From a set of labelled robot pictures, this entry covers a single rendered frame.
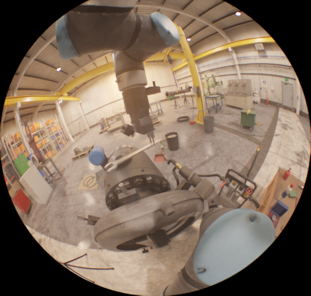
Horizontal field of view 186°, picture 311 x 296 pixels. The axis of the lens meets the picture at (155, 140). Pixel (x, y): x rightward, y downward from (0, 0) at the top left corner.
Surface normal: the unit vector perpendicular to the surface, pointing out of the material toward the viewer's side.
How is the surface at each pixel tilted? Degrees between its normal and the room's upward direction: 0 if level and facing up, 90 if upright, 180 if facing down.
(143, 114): 103
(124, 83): 87
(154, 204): 17
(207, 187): 23
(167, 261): 0
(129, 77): 88
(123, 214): 2
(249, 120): 90
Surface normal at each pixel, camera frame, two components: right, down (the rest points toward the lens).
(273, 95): -0.92, 0.36
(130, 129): 0.62, 0.22
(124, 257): -0.25, -0.86
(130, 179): 0.40, 0.31
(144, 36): 0.61, 0.79
